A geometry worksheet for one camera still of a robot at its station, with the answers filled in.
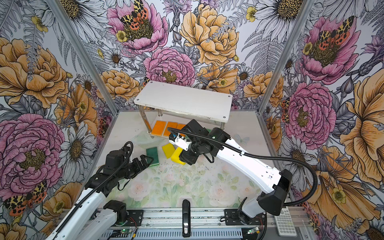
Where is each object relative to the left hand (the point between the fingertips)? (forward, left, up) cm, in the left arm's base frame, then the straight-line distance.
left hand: (148, 167), depth 78 cm
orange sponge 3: (+33, -14, -7) cm, 37 cm away
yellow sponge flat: (-1, -15, +12) cm, 19 cm away
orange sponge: (+30, 0, -5) cm, 31 cm away
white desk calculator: (-24, -66, -10) cm, 71 cm away
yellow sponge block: (+18, -7, -11) cm, 22 cm away
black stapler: (-22, -20, -7) cm, 30 cm away
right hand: (-1, -21, +12) cm, 24 cm away
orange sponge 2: (+34, -8, -6) cm, 35 cm away
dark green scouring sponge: (+14, +2, -9) cm, 17 cm away
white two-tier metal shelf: (+25, -5, +22) cm, 34 cm away
